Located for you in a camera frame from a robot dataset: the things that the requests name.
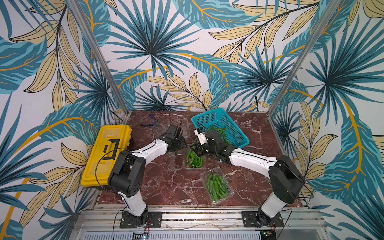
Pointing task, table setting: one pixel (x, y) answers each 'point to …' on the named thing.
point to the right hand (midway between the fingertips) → (192, 145)
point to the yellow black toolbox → (110, 140)
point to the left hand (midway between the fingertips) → (184, 145)
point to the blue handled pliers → (153, 125)
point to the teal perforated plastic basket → (233, 135)
